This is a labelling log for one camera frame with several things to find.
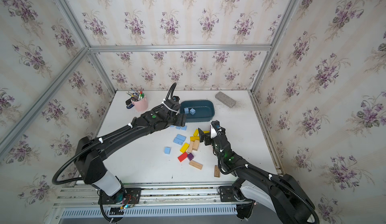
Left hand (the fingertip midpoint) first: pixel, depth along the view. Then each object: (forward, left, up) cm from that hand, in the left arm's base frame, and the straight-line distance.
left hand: (181, 115), depth 82 cm
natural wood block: (-10, -7, -16) cm, 21 cm away
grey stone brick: (+26, -32, -15) cm, 44 cm away
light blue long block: (+3, +3, -18) cm, 19 cm away
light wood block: (-21, -8, -18) cm, 29 cm away
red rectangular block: (-16, -1, -18) cm, 25 cm away
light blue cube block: (-12, +9, -18) cm, 24 cm away
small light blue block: (+4, -1, -20) cm, 21 cm away
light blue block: (-5, +2, -18) cm, 19 cm away
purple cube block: (-17, -5, -16) cm, 24 cm away
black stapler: (+22, +40, -15) cm, 48 cm away
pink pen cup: (+18, +29, -12) cm, 36 cm away
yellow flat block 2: (0, -9, -20) cm, 22 cm away
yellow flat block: (-5, -7, -17) cm, 19 cm away
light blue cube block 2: (+15, -7, -15) cm, 23 cm away
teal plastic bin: (+17, -10, -17) cm, 27 cm away
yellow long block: (-11, -1, -19) cm, 22 cm away
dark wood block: (-25, -20, -17) cm, 36 cm away
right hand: (-5, -17, -4) cm, 18 cm away
